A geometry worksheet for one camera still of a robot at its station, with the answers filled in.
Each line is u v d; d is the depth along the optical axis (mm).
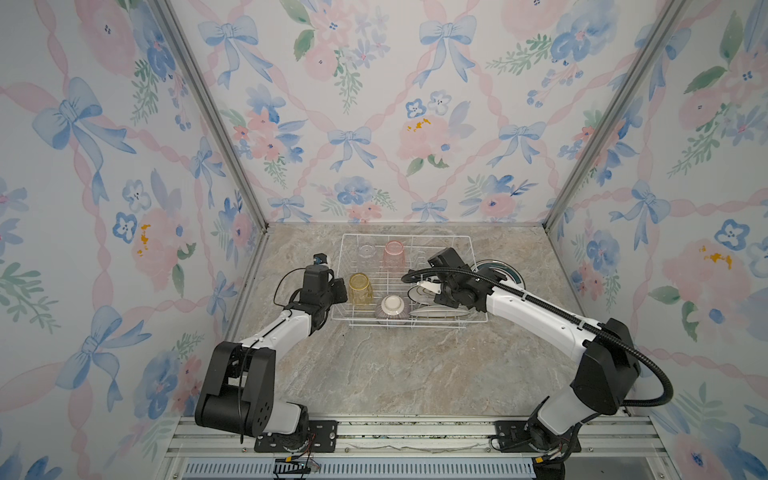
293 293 703
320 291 715
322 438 736
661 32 716
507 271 1034
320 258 808
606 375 424
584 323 458
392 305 900
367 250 987
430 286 739
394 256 989
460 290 599
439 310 772
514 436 732
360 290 903
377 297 967
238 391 436
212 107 858
